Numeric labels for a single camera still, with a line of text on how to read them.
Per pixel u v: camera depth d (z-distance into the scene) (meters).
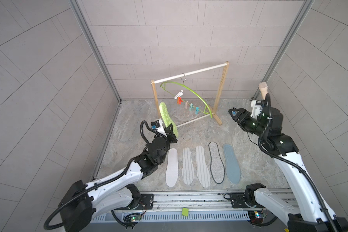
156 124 0.60
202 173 0.81
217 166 0.82
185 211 0.67
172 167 0.82
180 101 0.86
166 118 0.69
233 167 0.83
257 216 0.68
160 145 0.54
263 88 0.85
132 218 0.65
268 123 0.48
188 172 0.81
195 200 0.72
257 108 0.60
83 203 0.38
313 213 0.36
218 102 0.96
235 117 0.60
